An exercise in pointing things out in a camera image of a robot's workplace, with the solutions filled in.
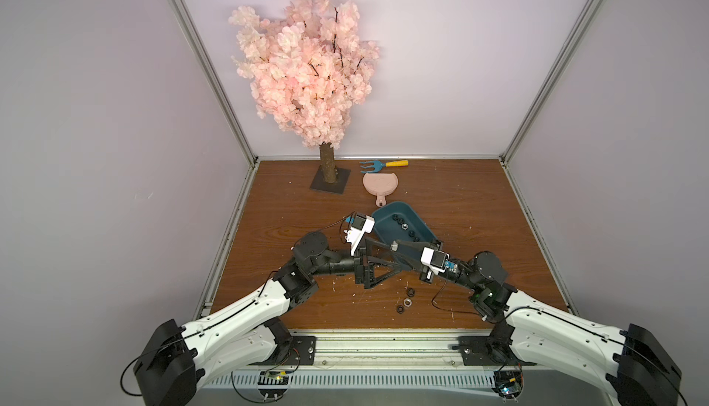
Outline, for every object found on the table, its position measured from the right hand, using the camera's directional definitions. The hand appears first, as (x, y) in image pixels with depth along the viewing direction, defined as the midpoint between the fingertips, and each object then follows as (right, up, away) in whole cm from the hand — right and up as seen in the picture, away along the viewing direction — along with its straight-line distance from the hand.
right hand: (401, 240), depth 63 cm
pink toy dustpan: (-2, +13, +48) cm, 50 cm away
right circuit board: (+29, -39, +7) cm, 49 cm away
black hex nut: (+3, +1, +37) cm, 38 cm away
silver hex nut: (+6, -2, +35) cm, 35 cm away
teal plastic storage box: (+4, -1, +37) cm, 38 cm away
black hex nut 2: (+8, -5, +34) cm, 35 cm away
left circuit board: (-33, -39, +9) cm, 52 cm away
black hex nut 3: (+10, -7, +32) cm, 34 cm away
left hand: (-2, -5, -3) cm, 6 cm away
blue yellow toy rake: (-2, +21, +55) cm, 59 cm away
